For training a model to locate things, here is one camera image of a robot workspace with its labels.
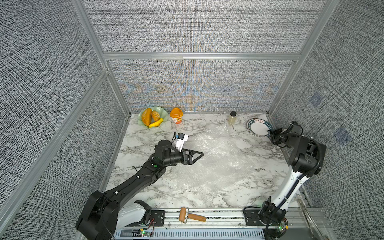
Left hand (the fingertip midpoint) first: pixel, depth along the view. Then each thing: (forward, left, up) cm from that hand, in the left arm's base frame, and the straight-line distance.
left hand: (201, 154), depth 73 cm
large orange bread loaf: (+38, +35, -13) cm, 53 cm away
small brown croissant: (+41, +29, -15) cm, 52 cm away
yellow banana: (+35, +29, -16) cm, 48 cm away
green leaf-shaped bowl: (+47, +26, -17) cm, 56 cm away
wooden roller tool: (-22, +9, -20) cm, 32 cm away
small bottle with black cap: (+35, -26, -14) cm, 46 cm away
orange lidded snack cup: (+39, +14, -12) cm, 43 cm away
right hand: (+27, -49, -15) cm, 58 cm away
